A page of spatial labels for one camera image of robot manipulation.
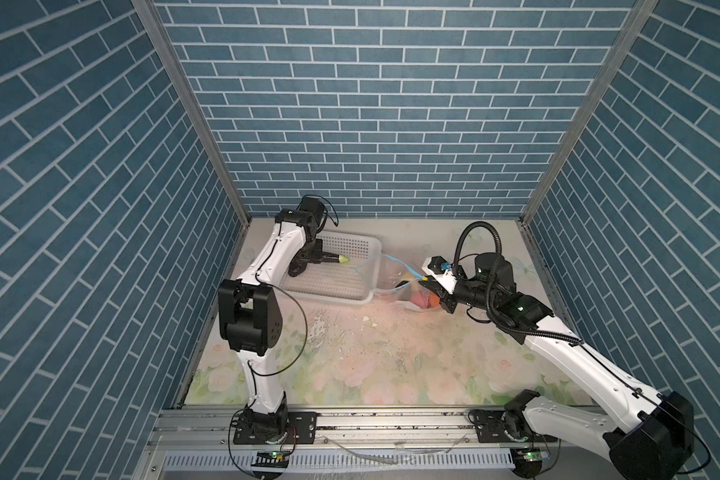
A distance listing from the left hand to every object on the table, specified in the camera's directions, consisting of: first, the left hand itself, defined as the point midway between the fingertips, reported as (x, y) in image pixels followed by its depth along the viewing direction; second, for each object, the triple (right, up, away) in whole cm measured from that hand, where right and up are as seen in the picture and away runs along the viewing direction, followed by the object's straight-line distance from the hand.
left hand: (306, 256), depth 91 cm
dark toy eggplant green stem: (+7, -1, +14) cm, 16 cm away
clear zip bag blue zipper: (+28, -9, +6) cm, 30 cm away
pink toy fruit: (+34, -11, -13) cm, 38 cm away
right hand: (+33, -4, -17) cm, 37 cm away
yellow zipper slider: (+33, -5, -20) cm, 39 cm away
